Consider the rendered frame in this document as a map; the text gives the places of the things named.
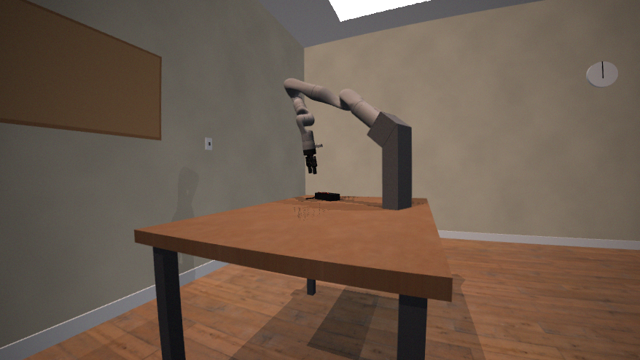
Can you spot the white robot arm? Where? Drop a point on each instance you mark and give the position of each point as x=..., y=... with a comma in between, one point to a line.
x=348, y=100

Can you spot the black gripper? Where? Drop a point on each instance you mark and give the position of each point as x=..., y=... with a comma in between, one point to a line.
x=310, y=160

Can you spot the black power strip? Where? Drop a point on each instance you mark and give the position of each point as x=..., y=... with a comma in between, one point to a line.
x=325, y=196

